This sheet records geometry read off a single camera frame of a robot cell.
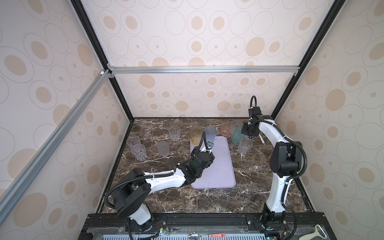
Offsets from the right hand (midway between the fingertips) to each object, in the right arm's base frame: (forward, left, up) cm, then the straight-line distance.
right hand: (245, 131), depth 99 cm
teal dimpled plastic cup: (+2, +4, -6) cm, 7 cm away
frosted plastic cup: (-9, +55, -6) cm, 56 cm away
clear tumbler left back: (-2, +76, -5) cm, 77 cm away
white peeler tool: (-55, -26, -10) cm, 62 cm away
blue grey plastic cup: (+3, +23, -4) cm, 23 cm away
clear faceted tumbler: (-6, 0, -8) cm, 10 cm away
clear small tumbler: (+6, +48, -7) cm, 49 cm away
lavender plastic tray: (-25, +18, -11) cm, 33 cm away
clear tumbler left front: (-10, +71, -7) cm, 72 cm away
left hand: (-18, +25, +7) cm, 32 cm away
